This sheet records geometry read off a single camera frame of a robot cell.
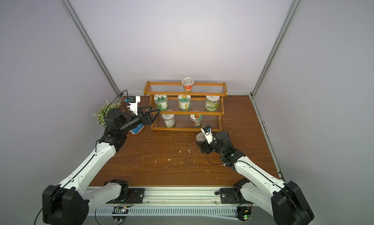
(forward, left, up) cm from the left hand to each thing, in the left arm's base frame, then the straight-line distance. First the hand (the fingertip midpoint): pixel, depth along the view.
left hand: (157, 109), depth 71 cm
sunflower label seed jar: (+13, -13, -9) cm, 20 cm away
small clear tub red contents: (+17, -15, +3) cm, 23 cm away
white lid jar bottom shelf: (+8, -2, -21) cm, 23 cm away
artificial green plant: (+11, +39, -14) cm, 43 cm away
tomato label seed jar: (+9, -20, -23) cm, 31 cm away
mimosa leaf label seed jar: (+13, +1, -9) cm, 15 cm away
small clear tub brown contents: (-5, -22, -18) cm, 29 cm away
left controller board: (-40, +19, -35) cm, 56 cm away
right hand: (-4, -24, -18) cm, 30 cm away
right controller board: (-39, -43, -30) cm, 66 cm away
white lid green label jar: (+13, -29, -9) cm, 33 cm away
